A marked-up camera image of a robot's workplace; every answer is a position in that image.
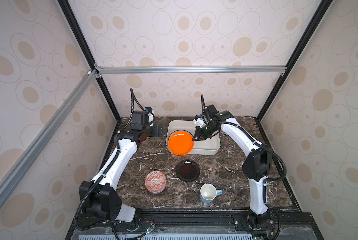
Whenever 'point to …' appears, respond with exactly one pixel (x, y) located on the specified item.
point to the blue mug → (208, 192)
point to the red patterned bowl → (155, 182)
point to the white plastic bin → (209, 146)
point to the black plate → (188, 170)
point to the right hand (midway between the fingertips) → (193, 138)
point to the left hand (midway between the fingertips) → (159, 123)
